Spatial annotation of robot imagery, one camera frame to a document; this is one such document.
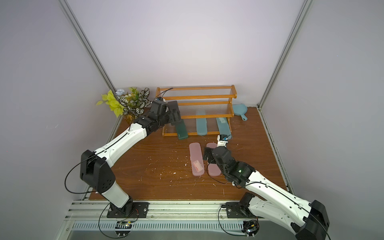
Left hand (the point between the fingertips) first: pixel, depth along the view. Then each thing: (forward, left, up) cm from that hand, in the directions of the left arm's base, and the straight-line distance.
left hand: (175, 113), depth 84 cm
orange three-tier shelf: (+15, -16, -12) cm, 25 cm away
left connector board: (-51, +24, -26) cm, 62 cm away
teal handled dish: (+27, -48, -25) cm, 61 cm away
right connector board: (-51, -39, -25) cm, 69 cm away
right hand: (-19, -20, -5) cm, 28 cm away
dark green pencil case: (+3, -1, -21) cm, 22 cm away
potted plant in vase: (+6, +29, -1) cm, 29 cm away
